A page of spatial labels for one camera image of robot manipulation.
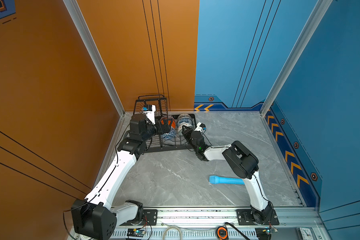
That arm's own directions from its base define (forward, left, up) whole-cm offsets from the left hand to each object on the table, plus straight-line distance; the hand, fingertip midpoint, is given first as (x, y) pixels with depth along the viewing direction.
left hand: (165, 118), depth 75 cm
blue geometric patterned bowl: (+11, -1, -28) cm, 30 cm away
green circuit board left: (-45, +11, -32) cm, 56 cm away
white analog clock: (-45, -65, -27) cm, 83 cm away
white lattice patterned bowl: (+25, -11, -23) cm, 36 cm away
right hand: (+10, -7, -17) cm, 21 cm away
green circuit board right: (-44, -51, -30) cm, 73 cm away
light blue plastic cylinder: (-21, -27, -26) cm, 43 cm away
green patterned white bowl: (+10, -7, -18) cm, 22 cm away
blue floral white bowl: (+22, -11, -24) cm, 34 cm away
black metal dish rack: (-2, +7, -20) cm, 21 cm away
